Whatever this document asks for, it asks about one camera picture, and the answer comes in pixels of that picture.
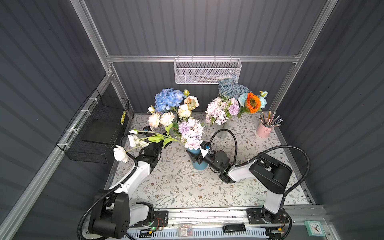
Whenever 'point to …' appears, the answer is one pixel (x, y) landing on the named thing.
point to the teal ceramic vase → (196, 165)
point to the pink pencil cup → (263, 131)
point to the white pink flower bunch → (218, 111)
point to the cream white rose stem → (155, 119)
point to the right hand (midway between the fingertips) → (194, 144)
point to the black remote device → (231, 228)
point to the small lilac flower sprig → (192, 131)
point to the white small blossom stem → (143, 139)
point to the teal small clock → (314, 228)
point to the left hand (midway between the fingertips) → (165, 136)
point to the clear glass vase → (222, 134)
